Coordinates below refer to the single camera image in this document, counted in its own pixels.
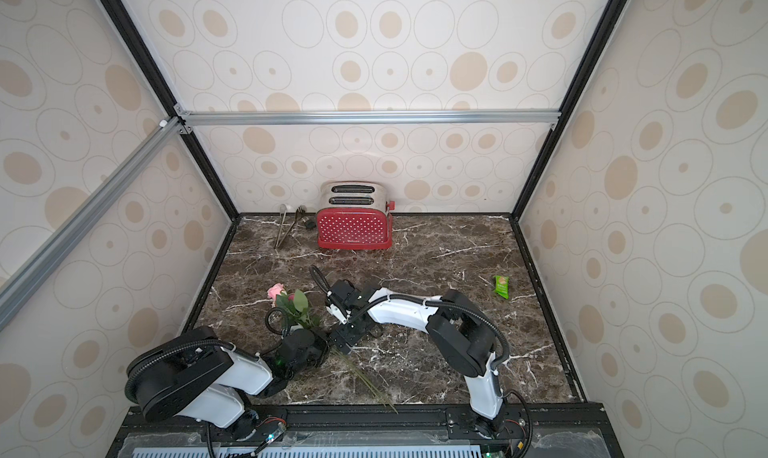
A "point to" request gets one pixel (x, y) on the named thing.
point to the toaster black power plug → (310, 224)
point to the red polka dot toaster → (354, 215)
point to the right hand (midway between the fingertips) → (361, 331)
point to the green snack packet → (502, 286)
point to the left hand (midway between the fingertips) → (350, 332)
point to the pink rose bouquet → (296, 307)
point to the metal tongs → (299, 213)
